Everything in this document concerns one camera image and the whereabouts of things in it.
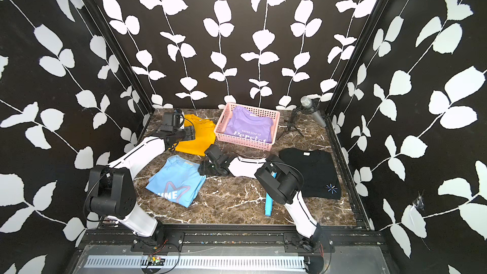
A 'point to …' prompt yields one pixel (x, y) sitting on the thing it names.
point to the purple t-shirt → (245, 124)
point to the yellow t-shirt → (205, 136)
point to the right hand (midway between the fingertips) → (199, 168)
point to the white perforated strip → (188, 263)
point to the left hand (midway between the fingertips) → (188, 127)
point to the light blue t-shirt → (177, 181)
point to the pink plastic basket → (222, 122)
